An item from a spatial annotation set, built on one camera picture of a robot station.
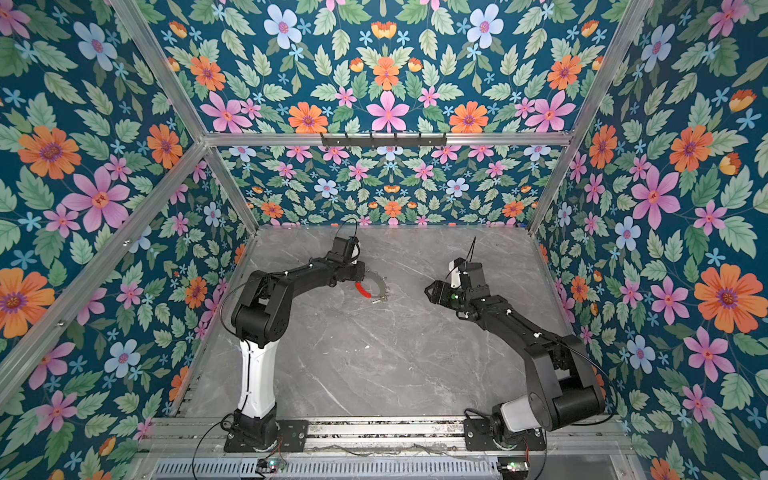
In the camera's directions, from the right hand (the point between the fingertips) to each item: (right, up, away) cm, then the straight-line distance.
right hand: (434, 289), depth 89 cm
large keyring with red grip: (-17, -4, +9) cm, 20 cm away
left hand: (-23, +8, +14) cm, 28 cm away
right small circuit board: (+17, -41, -19) cm, 48 cm away
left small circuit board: (-43, -40, -18) cm, 62 cm away
